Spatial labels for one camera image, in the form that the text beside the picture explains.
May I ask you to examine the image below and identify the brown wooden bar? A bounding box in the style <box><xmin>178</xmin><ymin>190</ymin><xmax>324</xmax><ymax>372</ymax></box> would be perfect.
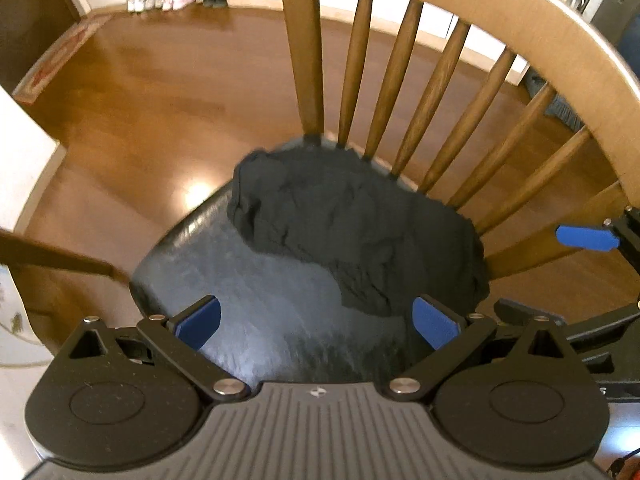
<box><xmin>0</xmin><ymin>229</ymin><xmax>132</xmax><ymax>286</ymax></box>

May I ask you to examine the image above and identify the wooden slat-back chair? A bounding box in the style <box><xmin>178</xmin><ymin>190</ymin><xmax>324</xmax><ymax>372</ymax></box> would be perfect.
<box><xmin>130</xmin><ymin>0</ymin><xmax>640</xmax><ymax>386</ymax></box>

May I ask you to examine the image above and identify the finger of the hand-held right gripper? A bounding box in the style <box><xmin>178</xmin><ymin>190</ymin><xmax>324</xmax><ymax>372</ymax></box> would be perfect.
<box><xmin>494</xmin><ymin>298</ymin><xmax>640</xmax><ymax>348</ymax></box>
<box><xmin>556</xmin><ymin>207</ymin><xmax>640</xmax><ymax>256</ymax></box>

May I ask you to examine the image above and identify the patterned floor rug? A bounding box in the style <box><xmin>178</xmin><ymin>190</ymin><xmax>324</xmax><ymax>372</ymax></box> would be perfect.
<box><xmin>12</xmin><ymin>12</ymin><xmax>116</xmax><ymax>107</ymax></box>

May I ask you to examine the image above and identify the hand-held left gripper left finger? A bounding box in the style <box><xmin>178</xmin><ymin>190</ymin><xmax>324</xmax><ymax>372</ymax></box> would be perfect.
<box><xmin>67</xmin><ymin>294</ymin><xmax>251</xmax><ymax>402</ymax></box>

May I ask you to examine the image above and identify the dark grey cabinet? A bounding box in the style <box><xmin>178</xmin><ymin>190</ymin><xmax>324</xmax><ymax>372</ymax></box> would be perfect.
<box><xmin>590</xmin><ymin>0</ymin><xmax>640</xmax><ymax>41</ymax></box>

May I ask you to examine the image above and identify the grey woven textile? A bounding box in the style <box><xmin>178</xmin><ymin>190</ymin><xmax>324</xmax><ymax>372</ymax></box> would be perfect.
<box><xmin>525</xmin><ymin>67</ymin><xmax>586</xmax><ymax>131</ymax></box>

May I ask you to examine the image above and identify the black shirt with pink print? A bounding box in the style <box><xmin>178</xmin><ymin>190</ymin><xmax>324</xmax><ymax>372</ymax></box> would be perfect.
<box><xmin>227</xmin><ymin>142</ymin><xmax>491</xmax><ymax>317</ymax></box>

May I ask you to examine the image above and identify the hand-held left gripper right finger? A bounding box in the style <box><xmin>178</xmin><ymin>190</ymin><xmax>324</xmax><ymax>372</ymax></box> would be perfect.
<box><xmin>389</xmin><ymin>294</ymin><xmax>576</xmax><ymax>402</ymax></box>

